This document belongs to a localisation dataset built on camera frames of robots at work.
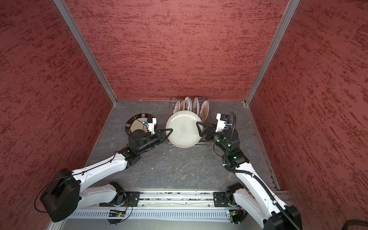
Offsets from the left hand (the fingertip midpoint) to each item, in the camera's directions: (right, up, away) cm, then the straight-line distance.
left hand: (172, 132), depth 75 cm
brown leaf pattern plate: (+21, +13, +31) cm, 39 cm away
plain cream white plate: (+7, 0, -1) cm, 7 cm away
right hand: (+15, +4, -2) cm, 15 cm away
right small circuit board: (+31, -41, -3) cm, 52 cm away
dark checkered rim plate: (-32, +3, +31) cm, 45 cm away
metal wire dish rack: (-5, +18, +38) cm, 42 cm away
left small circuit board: (-29, -42, -3) cm, 51 cm away
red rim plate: (+4, +16, +27) cm, 32 cm away
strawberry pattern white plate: (+8, +17, +26) cm, 32 cm away
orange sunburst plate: (0, +16, +31) cm, 35 cm away
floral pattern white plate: (+14, +14, +31) cm, 37 cm away
